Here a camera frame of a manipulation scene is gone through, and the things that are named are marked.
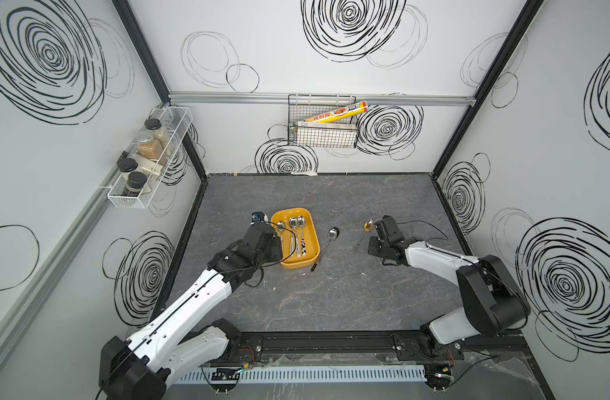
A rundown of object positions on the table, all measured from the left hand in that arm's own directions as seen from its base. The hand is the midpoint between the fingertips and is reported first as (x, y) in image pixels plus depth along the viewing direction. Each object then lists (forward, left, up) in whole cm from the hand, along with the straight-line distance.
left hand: (274, 242), depth 78 cm
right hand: (+7, -36, -13) cm, 39 cm away
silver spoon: (+15, 0, -14) cm, 21 cm away
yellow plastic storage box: (+11, -11, -14) cm, 22 cm away
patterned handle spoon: (+18, -8, -15) cm, 25 cm away
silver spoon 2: (+18, -4, -15) cm, 24 cm away
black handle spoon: (+13, -20, -15) cm, 29 cm away
